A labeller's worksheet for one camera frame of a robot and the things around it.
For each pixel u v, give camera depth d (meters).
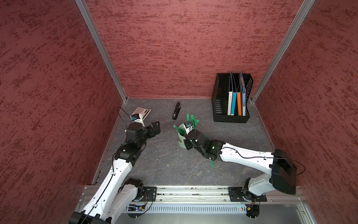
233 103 0.91
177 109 1.11
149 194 0.74
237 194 0.74
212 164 0.85
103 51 0.89
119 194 0.56
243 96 0.86
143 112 1.09
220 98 1.18
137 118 0.66
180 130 0.83
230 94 0.86
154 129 0.69
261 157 0.46
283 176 0.42
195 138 0.57
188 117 0.83
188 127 0.67
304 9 0.72
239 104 0.92
